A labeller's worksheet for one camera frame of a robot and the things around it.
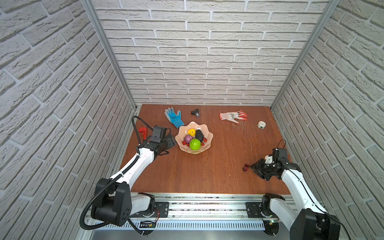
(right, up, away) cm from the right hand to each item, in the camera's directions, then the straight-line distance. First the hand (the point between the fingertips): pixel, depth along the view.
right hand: (252, 166), depth 83 cm
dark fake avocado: (-30, +17, +13) cm, 37 cm away
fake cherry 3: (-26, +13, +14) cm, 33 cm away
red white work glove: (-3, +30, +31) cm, 43 cm away
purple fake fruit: (-38, +15, +12) cm, 42 cm away
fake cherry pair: (-3, -2, +3) cm, 5 cm away
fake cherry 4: (-28, +11, +11) cm, 32 cm away
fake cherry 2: (-38, +11, +11) cm, 41 cm away
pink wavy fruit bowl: (-41, +20, +17) cm, 49 cm away
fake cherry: (-40, +12, +11) cm, 44 cm away
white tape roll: (+16, +24, +23) cm, 37 cm away
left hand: (-48, +15, +3) cm, 50 cm away
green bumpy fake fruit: (-33, +12, +6) cm, 36 cm away
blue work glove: (-49, +28, +28) cm, 62 cm away
